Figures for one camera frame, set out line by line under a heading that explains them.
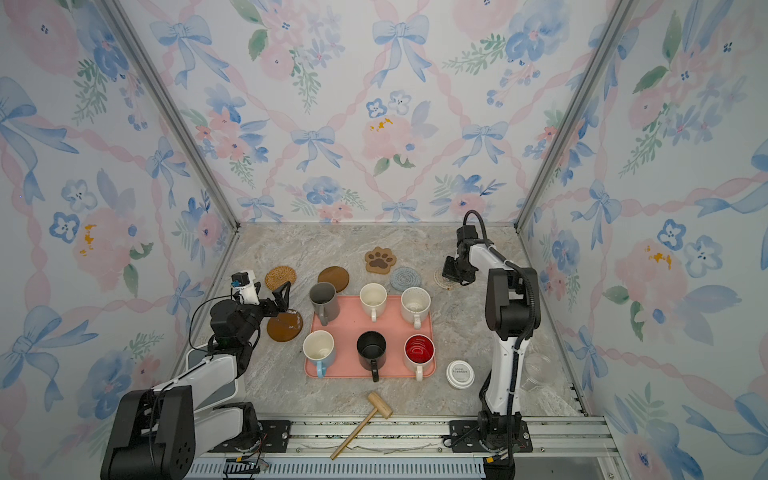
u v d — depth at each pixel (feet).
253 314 2.44
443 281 3.39
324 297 2.91
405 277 3.41
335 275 3.47
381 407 2.52
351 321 3.06
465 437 2.35
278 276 3.41
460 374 2.56
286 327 3.05
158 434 1.36
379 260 3.60
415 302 3.09
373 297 3.05
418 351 2.83
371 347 2.81
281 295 2.57
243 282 2.36
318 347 2.77
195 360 2.65
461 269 2.93
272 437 2.41
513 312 1.89
